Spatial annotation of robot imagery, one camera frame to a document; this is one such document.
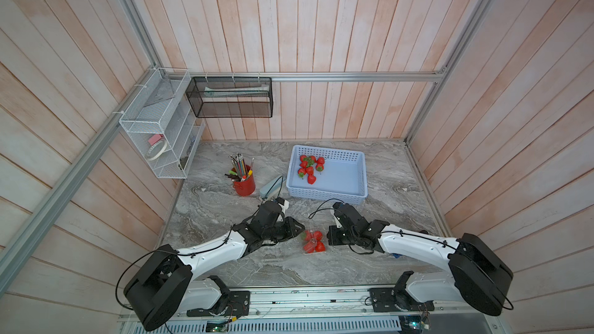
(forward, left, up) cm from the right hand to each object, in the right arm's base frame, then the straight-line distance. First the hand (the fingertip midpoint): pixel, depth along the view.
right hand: (326, 234), depth 87 cm
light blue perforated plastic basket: (+29, -11, -4) cm, 32 cm away
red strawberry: (-5, +6, 0) cm, 8 cm away
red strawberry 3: (-1, +7, +1) cm, 7 cm away
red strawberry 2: (-5, +3, 0) cm, 5 cm away
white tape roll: (+19, +62, +26) cm, 70 cm away
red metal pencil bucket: (+18, +33, +10) cm, 39 cm away
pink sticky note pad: (+23, +63, +28) cm, 73 cm away
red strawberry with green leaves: (+33, +1, 0) cm, 33 cm away
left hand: (-2, +9, +6) cm, 11 cm away
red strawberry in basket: (+29, +9, +1) cm, 30 cm away
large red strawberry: (+26, +5, 0) cm, 27 cm away
